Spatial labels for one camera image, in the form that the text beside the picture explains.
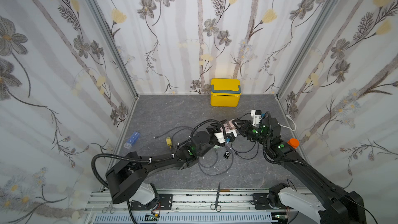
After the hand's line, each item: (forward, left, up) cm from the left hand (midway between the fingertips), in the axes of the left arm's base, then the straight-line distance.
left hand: (227, 122), depth 72 cm
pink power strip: (0, -1, -4) cm, 4 cm away
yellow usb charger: (+2, +32, -24) cm, 40 cm away
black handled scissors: (-31, +6, -26) cm, 41 cm away
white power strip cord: (+24, -52, -30) cm, 65 cm away
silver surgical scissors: (-31, +55, -26) cm, 68 cm away
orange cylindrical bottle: (-4, -38, -16) cm, 42 cm away
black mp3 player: (-6, -2, -26) cm, 27 cm away
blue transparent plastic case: (+5, +55, -26) cm, 61 cm away
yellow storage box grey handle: (+34, -4, -14) cm, 37 cm away
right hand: (0, -4, -1) cm, 4 cm away
